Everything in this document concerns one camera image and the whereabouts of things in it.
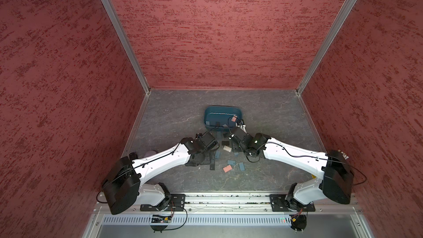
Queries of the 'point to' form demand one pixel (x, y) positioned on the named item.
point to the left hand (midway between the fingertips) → (202, 164)
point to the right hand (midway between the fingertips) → (237, 143)
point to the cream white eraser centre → (227, 148)
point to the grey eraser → (225, 125)
